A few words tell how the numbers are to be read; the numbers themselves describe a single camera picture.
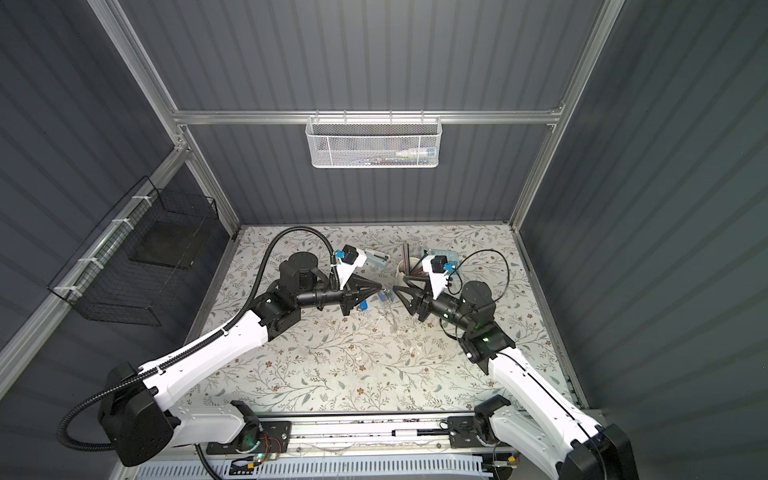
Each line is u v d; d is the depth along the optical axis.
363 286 0.66
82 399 0.38
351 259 0.61
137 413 0.38
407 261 0.96
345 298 0.63
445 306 0.64
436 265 0.62
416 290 0.67
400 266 0.95
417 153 0.90
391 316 0.96
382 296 0.70
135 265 0.73
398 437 0.74
